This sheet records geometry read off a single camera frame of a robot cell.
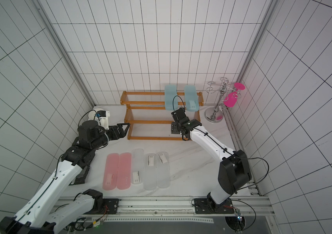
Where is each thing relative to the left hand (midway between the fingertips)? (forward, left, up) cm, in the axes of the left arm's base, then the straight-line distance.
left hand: (122, 128), depth 73 cm
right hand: (+8, -27, -10) cm, 30 cm away
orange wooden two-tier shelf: (+17, -41, -10) cm, 46 cm away
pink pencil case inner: (-15, +3, -27) cm, 31 cm away
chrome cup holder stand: (+33, -66, -6) cm, 74 cm away
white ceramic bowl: (+30, +36, -23) cm, 52 cm away
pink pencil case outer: (-18, +9, -25) cm, 32 cm away
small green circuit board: (-34, -59, -24) cm, 72 cm away
